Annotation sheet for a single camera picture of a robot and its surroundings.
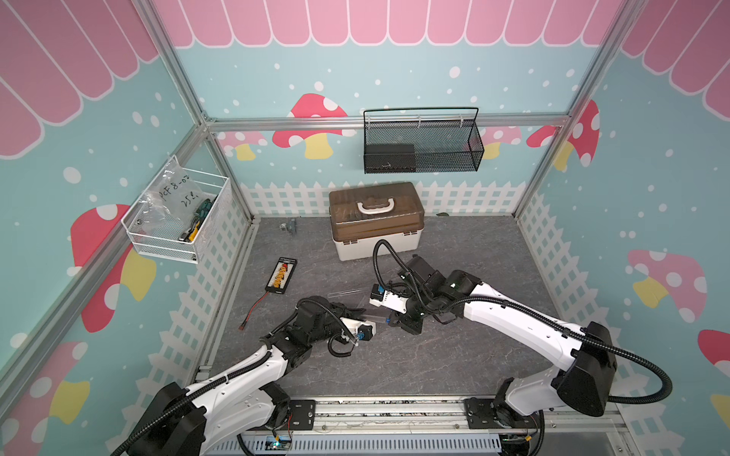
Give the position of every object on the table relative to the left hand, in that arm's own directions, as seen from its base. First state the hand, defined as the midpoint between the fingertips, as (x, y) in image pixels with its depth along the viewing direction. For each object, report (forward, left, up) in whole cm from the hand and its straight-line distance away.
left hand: (360, 310), depth 82 cm
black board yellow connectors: (+17, +29, -9) cm, 35 cm away
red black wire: (0, +38, -12) cm, 40 cm away
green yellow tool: (+14, +42, +23) cm, 50 cm away
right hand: (-4, -9, +4) cm, 11 cm away
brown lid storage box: (+27, +1, +12) cm, 29 cm away
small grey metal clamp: (+42, +31, -10) cm, 53 cm away
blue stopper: (-6, -8, +6) cm, 11 cm away
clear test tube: (+12, +7, -11) cm, 18 cm away
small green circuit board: (-31, +20, -13) cm, 39 cm away
